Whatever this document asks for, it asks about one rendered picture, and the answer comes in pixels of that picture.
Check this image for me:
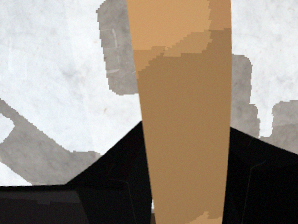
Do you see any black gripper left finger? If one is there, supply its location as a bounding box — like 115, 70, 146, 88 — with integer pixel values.
0, 120, 153, 224

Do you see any long tan wooden rail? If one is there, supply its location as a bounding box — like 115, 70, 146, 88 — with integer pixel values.
126, 0, 233, 224

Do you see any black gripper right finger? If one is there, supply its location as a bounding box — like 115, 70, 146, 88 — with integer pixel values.
222, 127, 298, 224

